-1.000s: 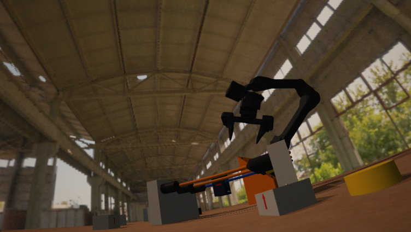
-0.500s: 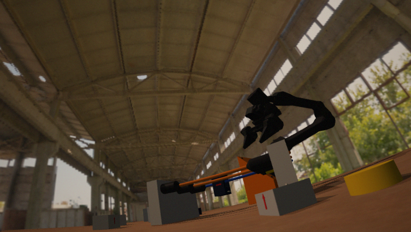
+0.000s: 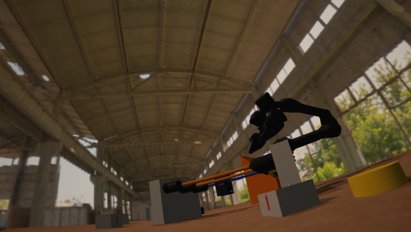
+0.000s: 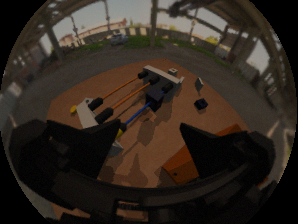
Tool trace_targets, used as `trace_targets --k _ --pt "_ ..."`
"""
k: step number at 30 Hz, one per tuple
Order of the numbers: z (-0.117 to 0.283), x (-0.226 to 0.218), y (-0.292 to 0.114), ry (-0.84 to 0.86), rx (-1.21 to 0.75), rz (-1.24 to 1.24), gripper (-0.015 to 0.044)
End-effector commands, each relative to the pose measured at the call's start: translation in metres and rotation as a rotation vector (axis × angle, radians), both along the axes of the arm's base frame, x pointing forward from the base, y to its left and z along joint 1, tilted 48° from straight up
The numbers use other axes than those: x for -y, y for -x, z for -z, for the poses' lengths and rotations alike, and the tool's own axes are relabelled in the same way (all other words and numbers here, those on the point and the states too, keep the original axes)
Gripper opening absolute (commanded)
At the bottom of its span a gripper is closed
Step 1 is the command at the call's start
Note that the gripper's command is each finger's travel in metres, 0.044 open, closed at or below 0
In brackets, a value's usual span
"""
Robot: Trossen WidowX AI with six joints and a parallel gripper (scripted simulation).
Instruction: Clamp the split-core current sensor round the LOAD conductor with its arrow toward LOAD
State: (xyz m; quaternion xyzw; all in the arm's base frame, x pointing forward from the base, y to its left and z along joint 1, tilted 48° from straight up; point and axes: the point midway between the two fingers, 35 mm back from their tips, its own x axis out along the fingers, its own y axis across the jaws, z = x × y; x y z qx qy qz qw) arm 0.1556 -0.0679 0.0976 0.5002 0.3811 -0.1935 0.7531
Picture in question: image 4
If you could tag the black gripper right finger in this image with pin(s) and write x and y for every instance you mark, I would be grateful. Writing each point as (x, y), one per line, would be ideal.
(207, 150)

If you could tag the yellow short cylinder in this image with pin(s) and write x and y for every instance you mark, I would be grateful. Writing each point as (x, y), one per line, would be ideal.
(74, 110)

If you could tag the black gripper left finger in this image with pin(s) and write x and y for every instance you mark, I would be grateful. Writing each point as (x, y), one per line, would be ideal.
(90, 145)

